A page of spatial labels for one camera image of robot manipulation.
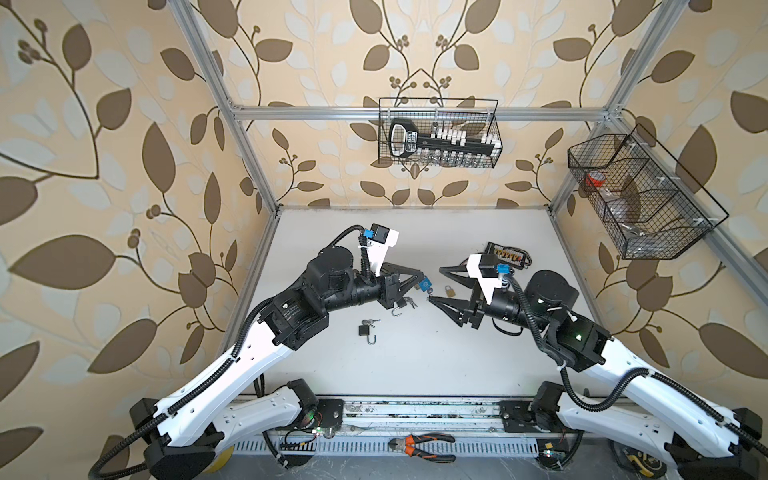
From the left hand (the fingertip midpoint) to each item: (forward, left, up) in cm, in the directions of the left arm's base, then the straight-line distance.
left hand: (425, 277), depth 56 cm
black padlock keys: (+7, +14, -39) cm, 42 cm away
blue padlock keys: (0, -1, -5) cm, 6 cm away
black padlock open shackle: (+4, +15, -38) cm, 41 cm away
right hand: (-1, -3, -2) cm, 3 cm away
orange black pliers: (-24, +2, -37) cm, 44 cm away
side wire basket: (+24, -57, -3) cm, 62 cm away
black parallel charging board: (+33, -34, -37) cm, 60 cm away
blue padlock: (0, 0, -3) cm, 3 cm away
